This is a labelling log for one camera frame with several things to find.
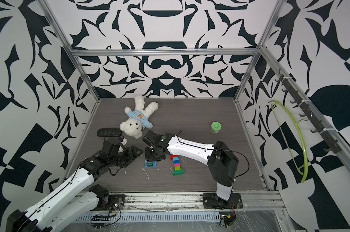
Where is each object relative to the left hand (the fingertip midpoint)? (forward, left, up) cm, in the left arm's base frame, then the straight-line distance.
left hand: (139, 151), depth 79 cm
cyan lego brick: (-1, -19, -9) cm, 21 cm away
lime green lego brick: (-7, -20, -9) cm, 23 cm away
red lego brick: (0, -18, -8) cm, 20 cm away
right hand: (-3, -4, -3) cm, 6 cm away
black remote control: (+18, +23, -8) cm, 31 cm away
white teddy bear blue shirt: (+25, +5, -3) cm, 25 cm away
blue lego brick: (-2, -20, -11) cm, 23 cm away
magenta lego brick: (-5, -20, -10) cm, 23 cm away
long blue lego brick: (-4, -7, -10) cm, 13 cm away
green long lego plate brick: (-9, -20, -10) cm, 24 cm away
